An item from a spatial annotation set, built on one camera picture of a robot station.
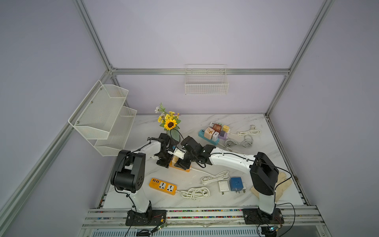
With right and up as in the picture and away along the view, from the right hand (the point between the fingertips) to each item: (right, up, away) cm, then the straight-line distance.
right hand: (178, 160), depth 84 cm
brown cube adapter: (+25, +19, +17) cm, 36 cm away
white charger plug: (+26, -14, -2) cm, 30 cm away
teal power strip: (+14, +14, +20) cm, 28 cm away
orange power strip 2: (+6, -3, -8) cm, 11 cm away
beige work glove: (+40, 0, -33) cm, 52 cm away
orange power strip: (-7, -14, -2) cm, 16 cm away
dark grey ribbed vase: (-1, +14, -4) cm, 15 cm away
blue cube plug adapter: (+32, -12, -4) cm, 35 cm away
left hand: (-6, -3, +9) cm, 11 cm away
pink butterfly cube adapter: (+19, +16, +14) cm, 28 cm away
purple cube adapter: (+29, +14, +20) cm, 38 cm away
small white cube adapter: (+23, +13, +14) cm, 30 cm away
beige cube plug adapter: (-1, +2, -4) cm, 5 cm away
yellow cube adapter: (+32, +19, +20) cm, 42 cm away
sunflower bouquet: (-5, +23, -2) cm, 24 cm away
